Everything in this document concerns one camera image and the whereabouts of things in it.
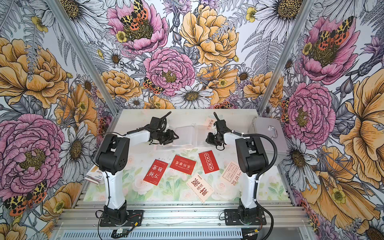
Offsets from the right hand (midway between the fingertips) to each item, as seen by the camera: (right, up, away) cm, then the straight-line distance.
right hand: (207, 143), depth 101 cm
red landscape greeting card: (-15, -12, -9) cm, 21 cm away
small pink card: (+3, +13, +13) cm, 19 cm away
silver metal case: (+39, +10, -12) cm, 42 cm away
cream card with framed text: (+14, -16, -12) cm, 25 cm away
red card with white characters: (-31, -15, -12) cm, 37 cm away
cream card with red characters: (-5, -22, -16) cm, 28 cm away
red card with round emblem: (0, -10, -7) cm, 13 cm away
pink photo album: (-11, +4, +1) cm, 12 cm away
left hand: (-21, +1, -2) cm, 21 cm away
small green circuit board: (-42, -37, -31) cm, 64 cm away
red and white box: (-63, -16, -18) cm, 67 cm away
